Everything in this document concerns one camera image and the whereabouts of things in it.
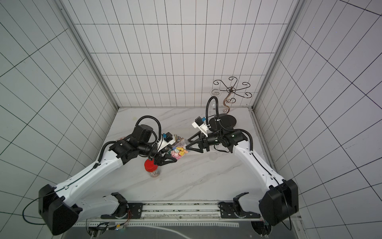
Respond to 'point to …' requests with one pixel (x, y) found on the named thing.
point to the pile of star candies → (177, 152)
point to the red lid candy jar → (150, 166)
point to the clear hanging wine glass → (214, 92)
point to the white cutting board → (192, 153)
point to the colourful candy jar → (181, 144)
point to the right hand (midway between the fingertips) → (189, 141)
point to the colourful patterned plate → (121, 138)
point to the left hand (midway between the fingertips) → (171, 157)
